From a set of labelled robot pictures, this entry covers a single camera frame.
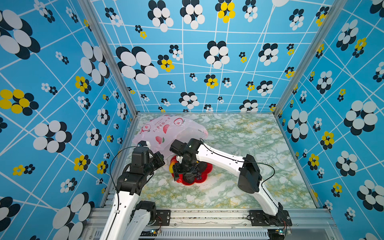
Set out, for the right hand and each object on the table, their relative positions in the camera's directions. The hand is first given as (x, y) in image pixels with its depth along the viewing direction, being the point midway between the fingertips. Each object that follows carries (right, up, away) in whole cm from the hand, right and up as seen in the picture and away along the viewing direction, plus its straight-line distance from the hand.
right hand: (179, 179), depth 77 cm
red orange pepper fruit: (0, -1, 0) cm, 1 cm away
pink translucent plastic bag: (-14, +24, +14) cm, 31 cm away
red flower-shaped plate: (+14, 0, +7) cm, 15 cm away
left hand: (-7, +13, -2) cm, 15 cm away
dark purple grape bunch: (+12, +3, +10) cm, 15 cm away
